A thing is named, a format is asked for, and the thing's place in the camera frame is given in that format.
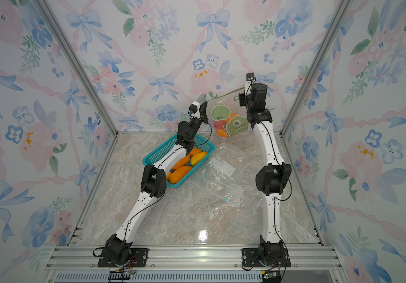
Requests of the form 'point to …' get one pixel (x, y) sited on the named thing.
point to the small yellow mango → (196, 157)
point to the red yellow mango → (218, 124)
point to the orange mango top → (194, 151)
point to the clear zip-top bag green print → (226, 117)
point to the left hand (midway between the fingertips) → (207, 100)
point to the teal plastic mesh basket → (200, 142)
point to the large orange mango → (220, 131)
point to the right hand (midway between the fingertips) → (250, 86)
